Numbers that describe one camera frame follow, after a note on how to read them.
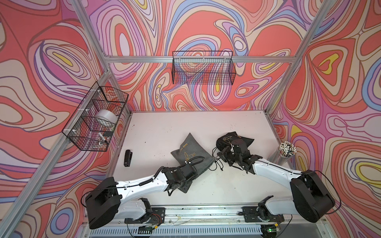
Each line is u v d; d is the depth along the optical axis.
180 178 0.61
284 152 0.78
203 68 0.96
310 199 0.42
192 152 0.88
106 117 0.73
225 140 0.97
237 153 0.70
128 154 0.92
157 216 0.72
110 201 0.40
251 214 0.73
